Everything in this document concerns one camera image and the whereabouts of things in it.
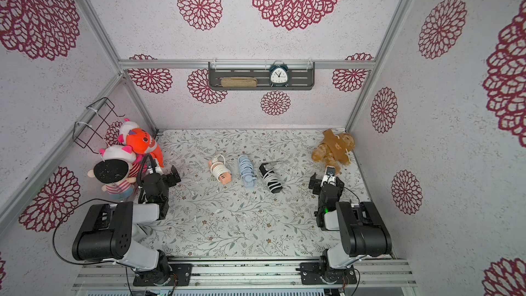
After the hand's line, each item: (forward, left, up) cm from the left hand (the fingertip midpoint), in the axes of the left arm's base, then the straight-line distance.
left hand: (165, 170), depth 93 cm
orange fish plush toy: (+8, +9, +11) cm, 16 cm away
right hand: (-2, -73, 0) cm, 73 cm away
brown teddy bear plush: (+14, -80, -2) cm, 81 cm away
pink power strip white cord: (+2, -24, -3) cm, 24 cm away
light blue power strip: (+2, -37, -5) cm, 37 cm away
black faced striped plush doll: (-8, +11, +12) cm, 18 cm away
